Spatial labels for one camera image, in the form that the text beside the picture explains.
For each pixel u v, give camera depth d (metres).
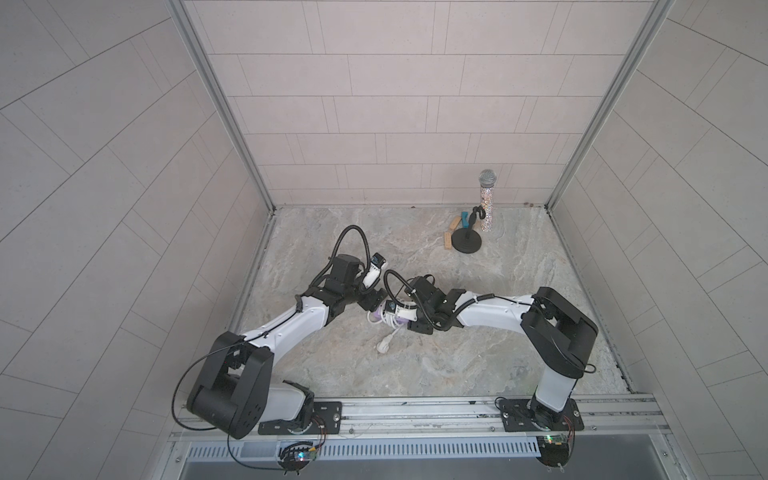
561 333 0.47
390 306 0.76
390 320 0.81
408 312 0.76
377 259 0.74
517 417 0.71
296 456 0.64
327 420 0.71
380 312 0.82
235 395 0.40
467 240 1.05
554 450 0.68
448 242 1.05
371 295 0.75
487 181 0.82
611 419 0.72
